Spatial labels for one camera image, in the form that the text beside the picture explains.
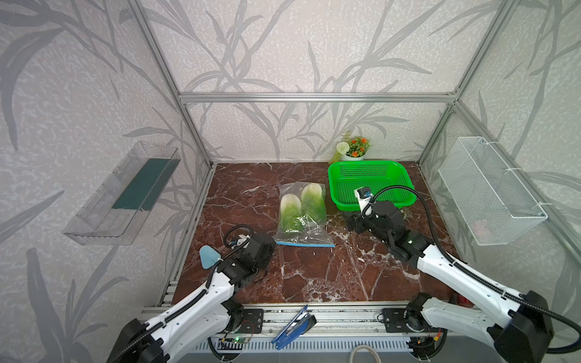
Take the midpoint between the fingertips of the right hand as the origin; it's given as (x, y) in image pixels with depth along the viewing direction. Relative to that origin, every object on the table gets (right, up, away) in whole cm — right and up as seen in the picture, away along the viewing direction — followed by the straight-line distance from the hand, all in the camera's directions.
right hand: (352, 205), depth 78 cm
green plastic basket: (+5, +12, +37) cm, 39 cm away
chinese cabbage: (-22, -5, +10) cm, 25 cm away
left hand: (-27, -14, +5) cm, 31 cm away
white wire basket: (+36, +3, -14) cm, 39 cm away
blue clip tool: (-19, -38, -7) cm, 43 cm away
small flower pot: (+7, +24, +30) cm, 39 cm away
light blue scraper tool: (-54, -21, +8) cm, 58 cm away
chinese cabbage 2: (-13, -1, +15) cm, 20 cm away
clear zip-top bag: (-14, -13, +9) cm, 21 cm away
